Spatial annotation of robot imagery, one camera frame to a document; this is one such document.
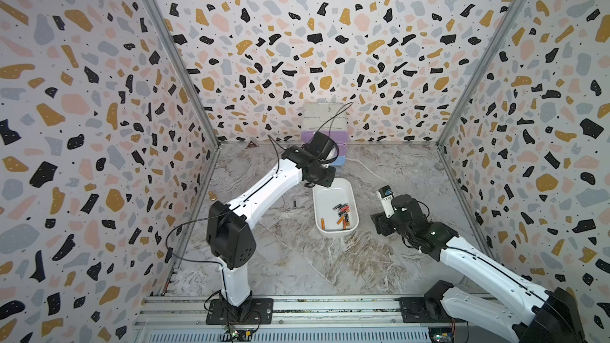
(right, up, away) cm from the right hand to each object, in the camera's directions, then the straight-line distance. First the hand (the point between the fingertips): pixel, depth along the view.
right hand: (380, 212), depth 82 cm
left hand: (-17, +12, +1) cm, 21 cm away
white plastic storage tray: (-14, -1, +15) cm, 21 cm away
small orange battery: (-20, -7, +12) cm, 24 cm away
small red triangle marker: (-56, +26, +39) cm, 73 cm away
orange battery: (-12, -5, +13) cm, 19 cm away
